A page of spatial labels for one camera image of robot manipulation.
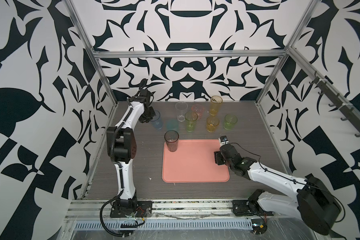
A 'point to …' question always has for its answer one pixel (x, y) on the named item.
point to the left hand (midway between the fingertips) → (150, 115)
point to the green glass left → (190, 118)
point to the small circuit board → (259, 226)
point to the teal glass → (172, 124)
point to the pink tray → (194, 161)
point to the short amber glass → (212, 122)
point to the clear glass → (181, 107)
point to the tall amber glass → (215, 103)
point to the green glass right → (230, 120)
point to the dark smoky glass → (172, 137)
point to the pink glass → (198, 109)
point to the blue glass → (156, 121)
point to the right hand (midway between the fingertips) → (219, 151)
